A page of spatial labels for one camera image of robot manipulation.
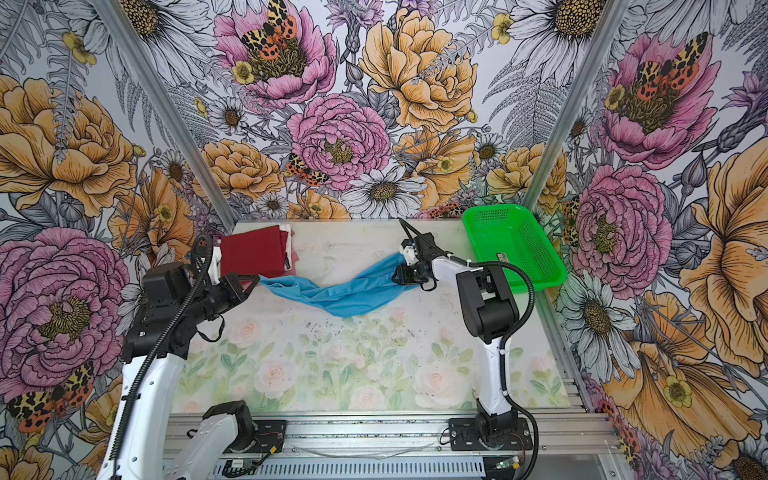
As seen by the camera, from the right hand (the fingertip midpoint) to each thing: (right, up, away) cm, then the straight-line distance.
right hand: (399, 284), depth 102 cm
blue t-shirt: (-14, -4, -8) cm, 17 cm away
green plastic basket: (+43, +18, +18) cm, 50 cm away
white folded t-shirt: (-42, +20, +14) cm, 48 cm away
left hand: (-33, +3, -30) cm, 45 cm away
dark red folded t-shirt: (-48, +11, +4) cm, 49 cm away
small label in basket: (+38, +9, +10) cm, 40 cm away
